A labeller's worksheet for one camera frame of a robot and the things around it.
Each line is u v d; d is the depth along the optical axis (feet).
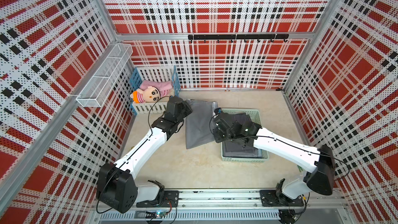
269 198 2.40
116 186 1.30
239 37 2.92
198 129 2.68
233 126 1.82
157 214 2.28
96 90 2.30
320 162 1.36
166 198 2.40
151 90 3.26
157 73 3.69
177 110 2.05
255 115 3.33
